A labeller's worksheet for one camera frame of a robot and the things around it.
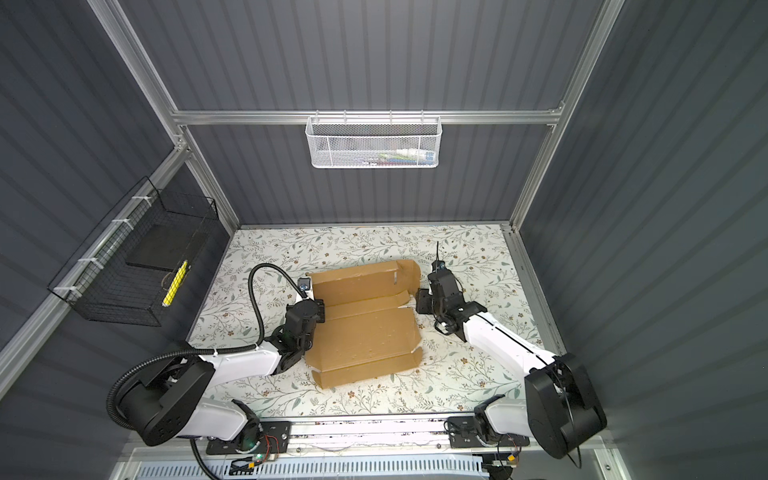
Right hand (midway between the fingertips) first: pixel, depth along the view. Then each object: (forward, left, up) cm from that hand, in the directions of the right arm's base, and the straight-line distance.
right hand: (426, 296), depth 88 cm
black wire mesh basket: (-5, +75, +20) cm, 77 cm away
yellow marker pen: (-12, +61, +18) cm, 65 cm away
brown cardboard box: (-7, +18, -9) cm, 21 cm away
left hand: (0, +34, +1) cm, 34 cm away
